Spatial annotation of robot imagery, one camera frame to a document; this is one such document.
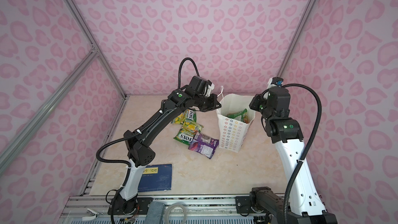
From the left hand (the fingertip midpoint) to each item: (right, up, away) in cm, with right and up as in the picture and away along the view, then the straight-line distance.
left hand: (224, 102), depth 74 cm
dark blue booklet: (-35, -40, +7) cm, 53 cm away
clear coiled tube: (-27, -51, -2) cm, 58 cm away
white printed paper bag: (+4, -15, +2) cm, 16 cm away
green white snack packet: (+10, -7, +13) cm, 18 cm away
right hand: (+13, +4, -8) cm, 16 cm away
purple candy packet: (-9, -25, +16) cm, 31 cm away
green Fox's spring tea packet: (-20, -18, +22) cm, 35 cm away
